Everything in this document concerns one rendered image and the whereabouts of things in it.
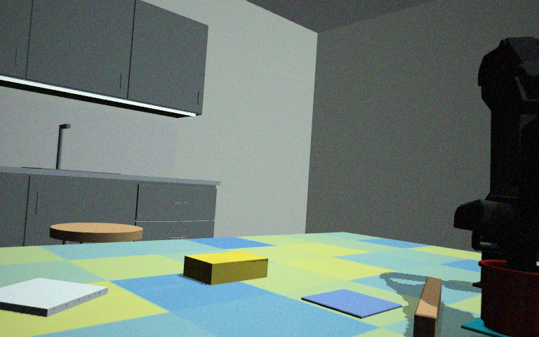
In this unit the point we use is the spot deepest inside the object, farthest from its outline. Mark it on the yellow rectangular block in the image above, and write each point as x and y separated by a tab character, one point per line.
220	268

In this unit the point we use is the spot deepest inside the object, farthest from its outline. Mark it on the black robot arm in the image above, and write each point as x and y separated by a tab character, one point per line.
509	81

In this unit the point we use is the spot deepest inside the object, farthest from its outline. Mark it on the red plastic cup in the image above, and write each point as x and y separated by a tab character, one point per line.
509	299

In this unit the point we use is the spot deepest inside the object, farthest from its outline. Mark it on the brown wooden beam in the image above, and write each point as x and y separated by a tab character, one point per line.
427	311

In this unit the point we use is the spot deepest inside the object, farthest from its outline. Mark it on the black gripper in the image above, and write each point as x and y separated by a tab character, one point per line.
514	229

